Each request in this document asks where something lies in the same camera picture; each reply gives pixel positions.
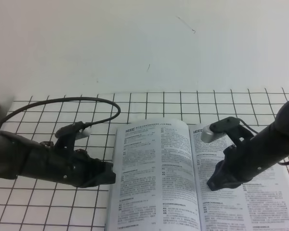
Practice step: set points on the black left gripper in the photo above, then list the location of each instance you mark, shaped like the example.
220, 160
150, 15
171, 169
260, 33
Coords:
74, 167

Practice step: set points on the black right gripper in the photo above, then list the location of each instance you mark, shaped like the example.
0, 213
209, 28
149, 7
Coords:
239, 166

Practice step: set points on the HEEC exhibition catalogue book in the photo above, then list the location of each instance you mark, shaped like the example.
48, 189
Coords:
162, 167

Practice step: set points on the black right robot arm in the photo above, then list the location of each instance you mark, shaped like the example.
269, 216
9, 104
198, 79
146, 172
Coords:
272, 143

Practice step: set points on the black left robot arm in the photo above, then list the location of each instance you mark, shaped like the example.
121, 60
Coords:
20, 156

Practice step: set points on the white black-grid tablecloth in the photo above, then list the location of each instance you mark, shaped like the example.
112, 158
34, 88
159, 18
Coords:
36, 205

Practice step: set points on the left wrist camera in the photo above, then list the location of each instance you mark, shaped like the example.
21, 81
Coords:
73, 132

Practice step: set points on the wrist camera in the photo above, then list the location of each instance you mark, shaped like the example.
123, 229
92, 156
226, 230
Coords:
229, 126
73, 132

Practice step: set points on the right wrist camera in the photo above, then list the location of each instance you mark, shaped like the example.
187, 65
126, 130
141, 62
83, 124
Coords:
229, 126

